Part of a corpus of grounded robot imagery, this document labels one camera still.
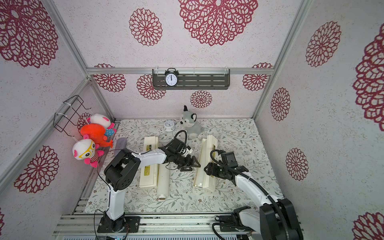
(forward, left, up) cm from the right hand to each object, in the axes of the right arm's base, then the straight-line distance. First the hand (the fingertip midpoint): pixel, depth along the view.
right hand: (208, 168), depth 86 cm
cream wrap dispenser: (-6, +33, +2) cm, 34 cm away
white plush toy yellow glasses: (+3, +66, +14) cm, 68 cm away
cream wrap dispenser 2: (+14, -1, +5) cm, 15 cm away
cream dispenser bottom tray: (-6, +5, -1) cm, 8 cm away
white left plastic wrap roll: (-8, +26, -1) cm, 27 cm away
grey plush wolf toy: (+27, +13, +10) cm, 32 cm away
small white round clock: (+36, +28, -3) cm, 46 cm away
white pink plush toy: (+25, +68, +14) cm, 74 cm away
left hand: (+1, +7, -2) cm, 7 cm away
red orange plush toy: (+15, +67, +14) cm, 70 cm away
